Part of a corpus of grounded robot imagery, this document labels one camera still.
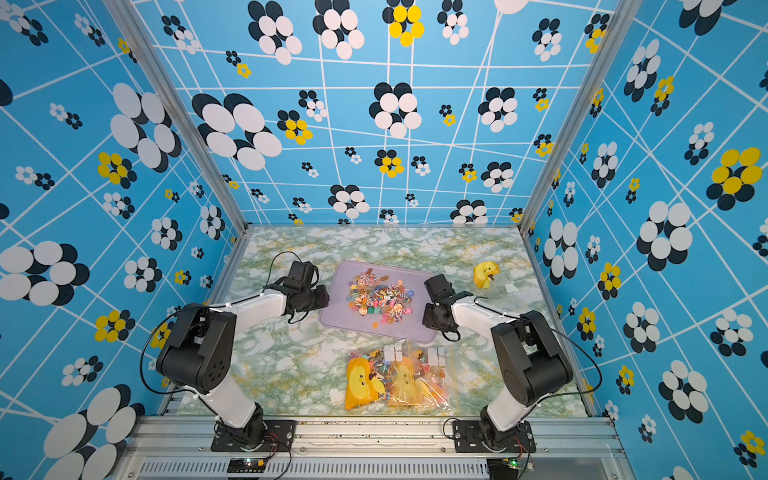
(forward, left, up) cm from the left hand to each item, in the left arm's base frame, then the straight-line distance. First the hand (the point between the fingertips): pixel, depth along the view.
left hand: (329, 295), depth 97 cm
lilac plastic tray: (-10, -26, -4) cm, 28 cm away
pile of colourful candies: (0, -14, -1) cm, 14 cm away
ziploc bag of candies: (-25, -24, 0) cm, 35 cm away
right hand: (-7, -35, -3) cm, 36 cm away
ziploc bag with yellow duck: (+5, -55, +1) cm, 56 cm away
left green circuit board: (-45, +15, -6) cm, 48 cm away
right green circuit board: (-46, -47, -3) cm, 66 cm away
